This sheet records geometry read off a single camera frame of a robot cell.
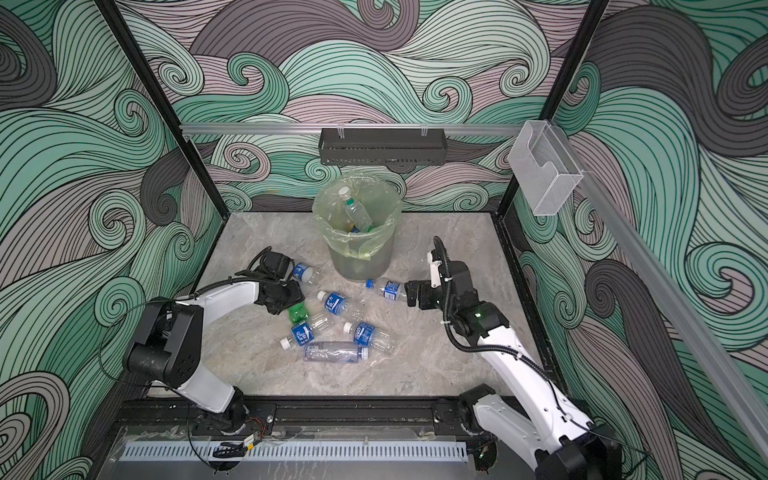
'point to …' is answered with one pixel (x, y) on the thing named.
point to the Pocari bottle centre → (366, 334)
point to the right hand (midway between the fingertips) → (422, 284)
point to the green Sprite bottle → (298, 313)
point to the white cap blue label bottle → (339, 304)
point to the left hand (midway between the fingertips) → (298, 297)
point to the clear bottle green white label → (355, 212)
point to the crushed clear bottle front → (345, 352)
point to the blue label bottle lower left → (304, 333)
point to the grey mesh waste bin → (349, 267)
